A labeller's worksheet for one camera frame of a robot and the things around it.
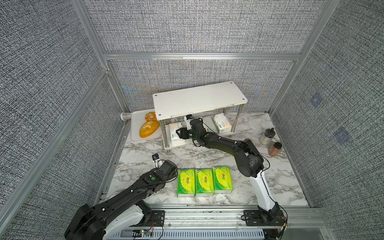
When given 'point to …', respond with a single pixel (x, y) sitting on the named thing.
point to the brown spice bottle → (275, 149)
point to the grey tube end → (125, 116)
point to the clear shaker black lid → (266, 138)
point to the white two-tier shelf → (183, 102)
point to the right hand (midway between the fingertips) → (178, 126)
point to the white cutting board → (138, 118)
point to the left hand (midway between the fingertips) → (169, 170)
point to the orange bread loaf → (149, 128)
